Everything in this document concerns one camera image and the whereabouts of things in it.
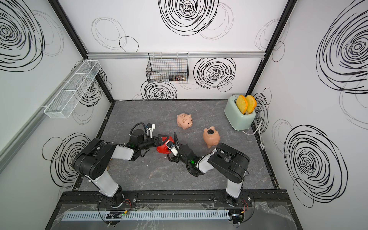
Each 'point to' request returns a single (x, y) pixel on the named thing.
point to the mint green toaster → (238, 120)
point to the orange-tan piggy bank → (211, 136)
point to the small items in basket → (177, 78)
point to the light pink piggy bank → (184, 120)
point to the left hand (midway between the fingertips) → (165, 139)
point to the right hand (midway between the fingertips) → (170, 147)
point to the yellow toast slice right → (251, 104)
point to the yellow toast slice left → (242, 104)
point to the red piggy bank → (163, 148)
